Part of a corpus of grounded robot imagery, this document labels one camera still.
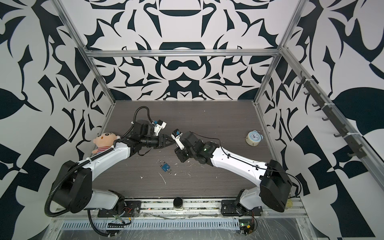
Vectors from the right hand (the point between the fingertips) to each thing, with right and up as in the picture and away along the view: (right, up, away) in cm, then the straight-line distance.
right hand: (177, 149), depth 78 cm
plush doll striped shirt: (-44, +2, +11) cm, 45 cm away
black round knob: (+1, -21, -11) cm, 24 cm away
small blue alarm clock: (+47, +3, +19) cm, 50 cm away
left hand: (-1, +4, +2) cm, 5 cm away
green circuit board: (+33, -34, -7) cm, 48 cm away
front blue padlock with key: (-8, -12, +9) cm, 17 cm away
